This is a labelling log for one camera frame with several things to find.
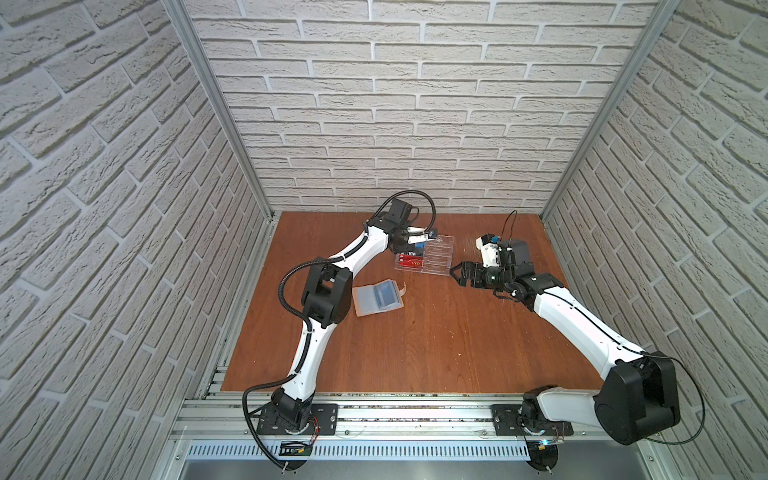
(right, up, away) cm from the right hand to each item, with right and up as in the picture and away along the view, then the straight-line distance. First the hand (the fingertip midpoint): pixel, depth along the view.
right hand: (468, 271), depth 84 cm
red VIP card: (-15, +2, +19) cm, 24 cm away
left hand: (-14, +12, +16) cm, 25 cm away
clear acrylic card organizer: (-7, +2, +20) cm, 21 cm away
